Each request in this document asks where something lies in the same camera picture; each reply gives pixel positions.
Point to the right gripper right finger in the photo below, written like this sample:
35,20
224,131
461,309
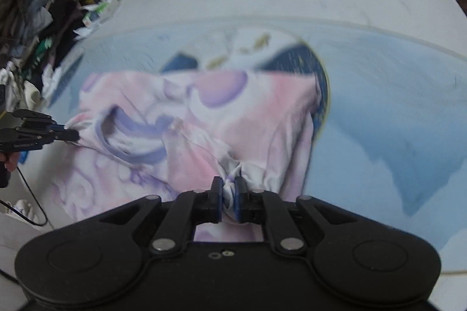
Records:
264,208

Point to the pink purple tie-dye shirt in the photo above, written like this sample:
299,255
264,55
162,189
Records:
143,134

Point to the blue patterned table mat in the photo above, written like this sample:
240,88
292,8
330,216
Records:
389,139

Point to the pile of dark clothes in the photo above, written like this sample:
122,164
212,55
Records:
36,37

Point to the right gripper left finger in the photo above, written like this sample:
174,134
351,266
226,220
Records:
180,218

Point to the person's left hand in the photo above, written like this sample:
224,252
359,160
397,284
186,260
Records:
10,160

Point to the tissue pack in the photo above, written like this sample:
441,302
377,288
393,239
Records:
99,13

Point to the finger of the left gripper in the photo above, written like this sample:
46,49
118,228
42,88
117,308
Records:
67,136
59,128

